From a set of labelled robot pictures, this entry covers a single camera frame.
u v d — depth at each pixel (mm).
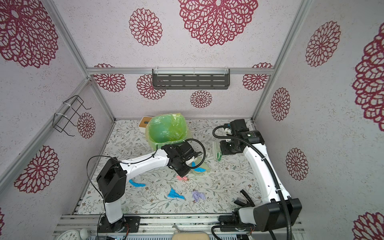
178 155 626
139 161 521
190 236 684
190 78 953
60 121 720
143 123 1119
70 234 675
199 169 874
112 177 511
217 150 861
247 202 799
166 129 947
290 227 343
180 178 886
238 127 574
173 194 834
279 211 385
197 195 816
